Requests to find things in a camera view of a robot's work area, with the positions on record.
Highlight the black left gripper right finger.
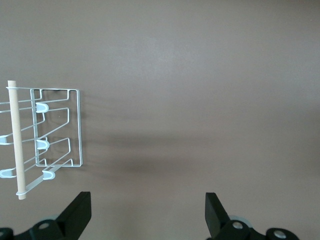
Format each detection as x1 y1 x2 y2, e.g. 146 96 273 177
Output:
205 192 301 240

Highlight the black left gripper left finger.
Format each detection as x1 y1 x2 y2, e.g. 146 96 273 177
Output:
0 191 92 240

